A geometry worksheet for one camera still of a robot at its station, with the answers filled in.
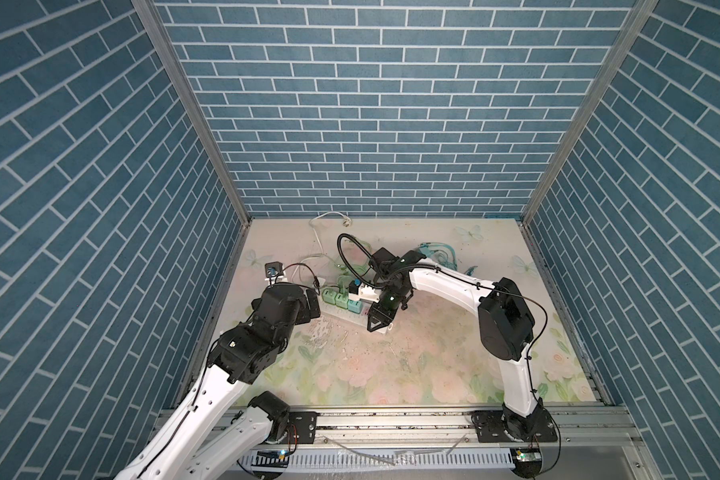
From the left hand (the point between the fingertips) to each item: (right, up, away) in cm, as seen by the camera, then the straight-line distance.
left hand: (300, 293), depth 72 cm
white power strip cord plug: (+7, +21, +46) cm, 51 cm away
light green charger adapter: (+9, -4, +17) cm, 19 cm away
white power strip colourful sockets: (+9, -9, +19) cm, 23 cm away
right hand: (+17, -10, +13) cm, 23 cm away
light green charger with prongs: (+4, -3, +19) cm, 19 cm away
